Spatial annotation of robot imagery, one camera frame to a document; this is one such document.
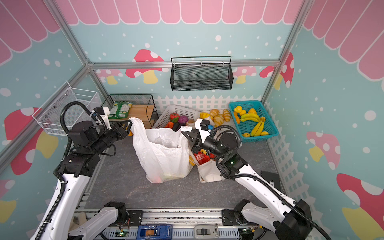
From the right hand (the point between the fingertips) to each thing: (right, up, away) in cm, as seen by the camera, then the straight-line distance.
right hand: (182, 131), depth 60 cm
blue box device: (-13, -46, +7) cm, 48 cm away
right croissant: (+30, +12, +56) cm, 64 cm away
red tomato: (-10, +9, +48) cm, 50 cm away
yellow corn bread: (+12, +11, +55) cm, 58 cm away
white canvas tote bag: (+13, -22, +20) cm, 32 cm away
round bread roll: (+20, +14, +56) cm, 61 cm away
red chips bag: (+9, -16, +26) cm, 32 cm away
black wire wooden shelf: (-31, +16, +42) cm, 55 cm away
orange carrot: (-14, +4, +48) cm, 50 cm away
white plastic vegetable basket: (-18, +11, +46) cm, 51 cm away
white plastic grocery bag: (-10, -11, +11) cm, 19 cm away
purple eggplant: (-9, +2, +47) cm, 48 cm away
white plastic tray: (+31, +5, +52) cm, 61 cm away
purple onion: (-4, +8, +48) cm, 49 cm away
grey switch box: (+11, -46, +8) cm, 48 cm away
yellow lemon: (+38, +16, +53) cm, 67 cm away
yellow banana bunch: (+47, +10, +51) cm, 70 cm away
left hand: (-23, +3, +6) cm, 24 cm away
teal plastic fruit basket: (+50, +6, +55) cm, 74 cm away
